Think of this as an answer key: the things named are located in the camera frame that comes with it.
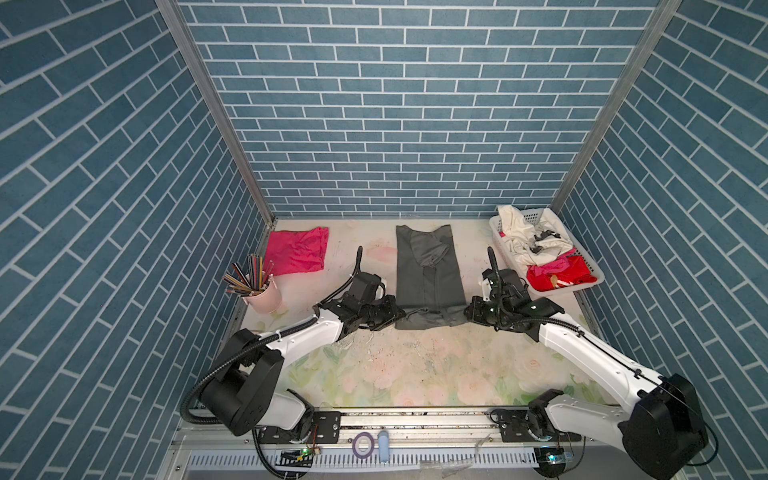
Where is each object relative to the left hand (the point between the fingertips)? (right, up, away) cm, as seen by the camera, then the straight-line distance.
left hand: (408, 314), depth 83 cm
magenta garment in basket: (+49, +13, +12) cm, 52 cm away
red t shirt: (+55, +11, +12) cm, 58 cm away
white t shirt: (+44, +20, +19) cm, 52 cm away
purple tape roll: (-13, -27, -11) cm, 32 cm away
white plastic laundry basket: (+47, +31, +28) cm, 63 cm away
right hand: (+15, +2, -1) cm, 15 cm away
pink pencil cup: (-44, +2, +8) cm, 44 cm away
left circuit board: (-27, -32, -12) cm, 43 cm away
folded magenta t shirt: (-39, +17, +22) cm, 48 cm away
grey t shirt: (+8, +6, +19) cm, 21 cm away
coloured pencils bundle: (-48, +9, +8) cm, 49 cm away
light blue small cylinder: (-6, -28, -14) cm, 32 cm away
